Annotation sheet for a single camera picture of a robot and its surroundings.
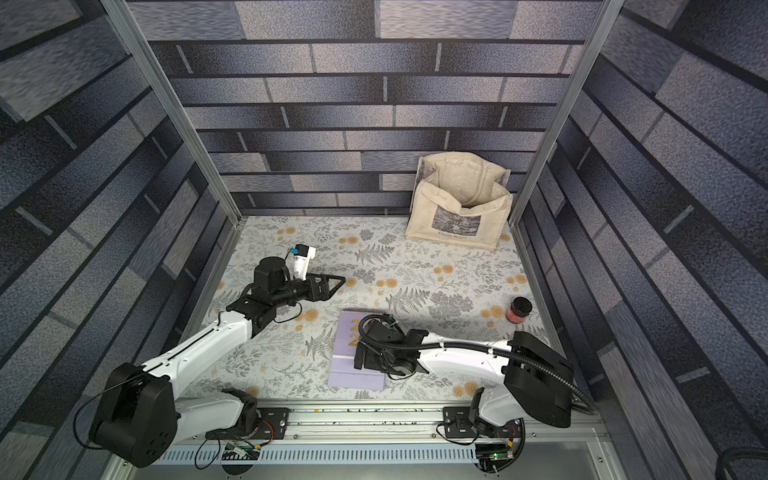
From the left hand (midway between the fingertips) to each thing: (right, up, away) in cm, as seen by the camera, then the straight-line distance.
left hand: (336, 278), depth 80 cm
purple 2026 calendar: (+2, -25, -2) cm, 25 cm away
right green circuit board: (+40, -40, -10) cm, 58 cm away
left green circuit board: (-20, -41, -9) cm, 47 cm away
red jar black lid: (+53, -10, +6) cm, 54 cm away
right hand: (+8, -23, 0) cm, 24 cm away
